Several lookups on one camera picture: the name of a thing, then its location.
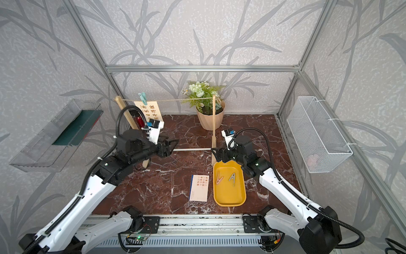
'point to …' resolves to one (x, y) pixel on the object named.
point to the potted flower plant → (204, 106)
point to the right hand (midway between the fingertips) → (217, 146)
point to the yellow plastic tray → (228, 183)
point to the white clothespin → (232, 177)
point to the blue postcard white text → (191, 187)
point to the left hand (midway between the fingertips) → (174, 139)
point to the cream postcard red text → (199, 189)
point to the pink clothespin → (219, 180)
